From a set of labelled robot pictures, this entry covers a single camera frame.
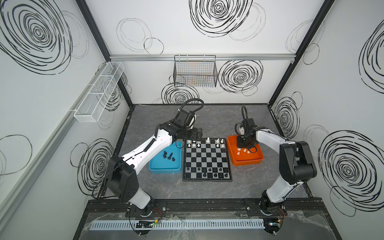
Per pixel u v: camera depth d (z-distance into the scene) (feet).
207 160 2.92
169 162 2.97
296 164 1.56
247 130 2.53
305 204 2.57
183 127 2.02
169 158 2.98
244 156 2.93
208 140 3.14
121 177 1.37
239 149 3.08
